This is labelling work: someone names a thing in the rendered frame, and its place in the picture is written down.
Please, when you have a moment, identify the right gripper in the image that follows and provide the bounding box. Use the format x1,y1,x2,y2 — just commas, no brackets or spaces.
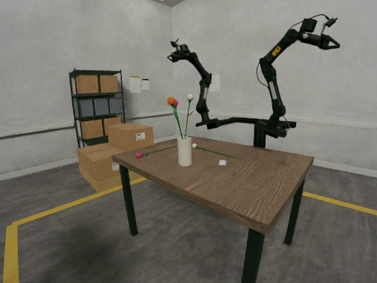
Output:
167,44,186,63

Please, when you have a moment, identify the white cylindrical vase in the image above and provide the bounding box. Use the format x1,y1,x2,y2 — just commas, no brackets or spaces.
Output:
177,137,192,166

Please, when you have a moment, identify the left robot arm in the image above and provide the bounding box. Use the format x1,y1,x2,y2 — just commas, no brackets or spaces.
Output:
257,18,317,135

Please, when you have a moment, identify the white flower with green stem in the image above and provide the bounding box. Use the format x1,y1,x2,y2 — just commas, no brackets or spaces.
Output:
187,94,194,118

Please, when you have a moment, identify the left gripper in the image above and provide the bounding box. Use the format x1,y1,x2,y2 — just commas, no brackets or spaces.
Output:
309,19,340,50

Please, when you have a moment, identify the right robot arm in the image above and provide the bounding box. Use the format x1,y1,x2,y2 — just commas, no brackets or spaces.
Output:
180,44,218,124

